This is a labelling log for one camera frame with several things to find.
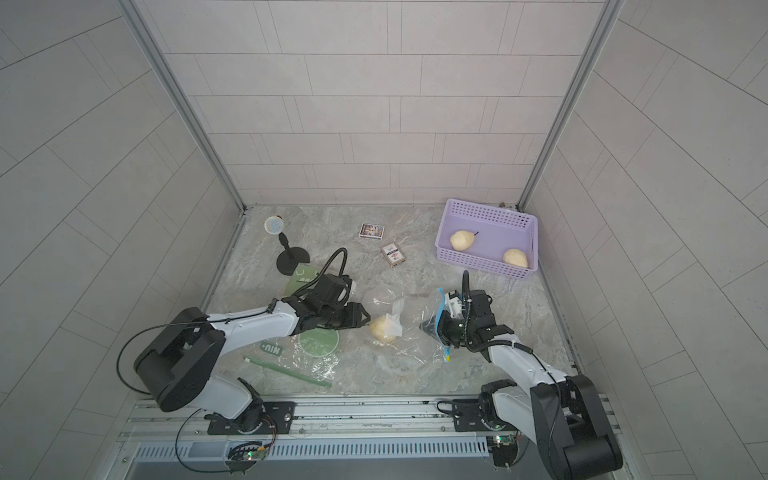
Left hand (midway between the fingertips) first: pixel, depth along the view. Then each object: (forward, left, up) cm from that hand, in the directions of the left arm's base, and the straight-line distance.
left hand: (371, 319), depth 86 cm
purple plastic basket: (+34, -44, +1) cm, 56 cm away
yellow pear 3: (-4, -2, +3) cm, 6 cm away
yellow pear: (+27, -30, +4) cm, 40 cm away
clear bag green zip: (-10, +15, 0) cm, 18 cm away
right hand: (-4, -15, +3) cm, 16 cm away
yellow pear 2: (+19, -45, +5) cm, 49 cm away
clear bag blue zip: (-4, -10, +6) cm, 12 cm away
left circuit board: (-32, +26, -1) cm, 41 cm away
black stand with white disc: (+20, +29, 0) cm, 35 cm away
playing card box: (+23, -6, 0) cm, 24 cm away
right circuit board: (-30, -32, -1) cm, 44 cm away
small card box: (+34, +2, 0) cm, 34 cm away
